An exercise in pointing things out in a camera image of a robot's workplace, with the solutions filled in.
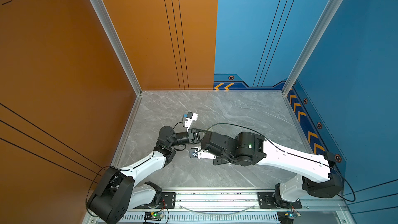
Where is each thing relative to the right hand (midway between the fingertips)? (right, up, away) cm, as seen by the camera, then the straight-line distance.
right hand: (210, 144), depth 65 cm
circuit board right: (+35, -35, +6) cm, 50 cm away
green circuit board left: (-26, -35, +6) cm, 44 cm away
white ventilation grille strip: (-12, -35, +5) cm, 37 cm away
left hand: (0, +3, +2) cm, 4 cm away
